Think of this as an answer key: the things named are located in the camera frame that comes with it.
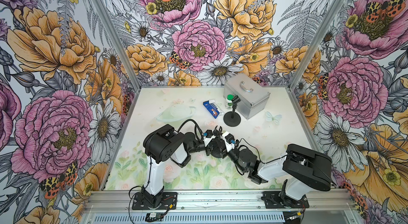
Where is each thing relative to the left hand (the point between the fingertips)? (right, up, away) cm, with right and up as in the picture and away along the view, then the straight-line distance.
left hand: (221, 142), depth 88 cm
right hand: (-2, +4, -6) cm, 8 cm away
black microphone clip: (-3, +8, -12) cm, 15 cm away
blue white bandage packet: (-4, +18, +17) cm, 25 cm away
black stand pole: (-2, +6, -13) cm, 14 cm away
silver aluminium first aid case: (+20, +25, +9) cm, 34 cm away
